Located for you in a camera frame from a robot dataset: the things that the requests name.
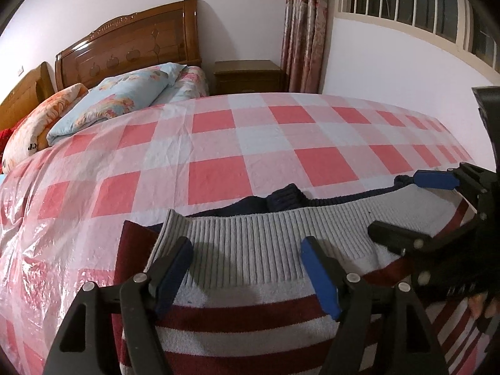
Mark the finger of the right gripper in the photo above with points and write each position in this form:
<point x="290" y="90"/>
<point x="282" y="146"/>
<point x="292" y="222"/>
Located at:
<point x="440" y="180"/>
<point x="396" y="239"/>

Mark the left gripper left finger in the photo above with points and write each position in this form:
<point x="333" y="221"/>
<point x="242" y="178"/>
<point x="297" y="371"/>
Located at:
<point x="84" y="343"/>

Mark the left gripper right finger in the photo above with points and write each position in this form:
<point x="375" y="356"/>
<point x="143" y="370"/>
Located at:
<point x="382" y="330"/>

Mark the striped red white navy sweater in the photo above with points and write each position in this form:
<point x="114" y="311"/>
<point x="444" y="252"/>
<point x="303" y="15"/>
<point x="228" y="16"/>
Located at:
<point x="246" y="305"/>

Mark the person's right hand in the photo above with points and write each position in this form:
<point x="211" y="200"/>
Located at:
<point x="483" y="310"/>

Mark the pink checkered bed sheet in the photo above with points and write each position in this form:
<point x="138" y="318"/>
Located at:
<point x="63" y="209"/>

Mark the window with cream bars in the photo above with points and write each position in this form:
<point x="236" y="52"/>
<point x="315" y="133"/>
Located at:
<point x="454" y="26"/>

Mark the pink floral curtain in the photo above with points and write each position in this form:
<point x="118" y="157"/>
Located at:
<point x="303" y="44"/>

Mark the orange floral pillow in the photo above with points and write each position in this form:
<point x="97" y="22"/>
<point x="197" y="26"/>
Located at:
<point x="31" y="134"/>

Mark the light blue floral pillow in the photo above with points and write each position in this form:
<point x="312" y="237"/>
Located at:
<point x="115" y="96"/>

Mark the dark wooden nightstand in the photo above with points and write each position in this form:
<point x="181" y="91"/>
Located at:
<point x="247" y="76"/>

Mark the light wooden headboard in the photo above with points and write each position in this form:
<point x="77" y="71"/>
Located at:
<point x="32" y="90"/>

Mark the dark wooden headboard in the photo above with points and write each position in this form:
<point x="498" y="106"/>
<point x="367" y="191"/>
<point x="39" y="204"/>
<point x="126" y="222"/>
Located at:
<point x="167" y="33"/>

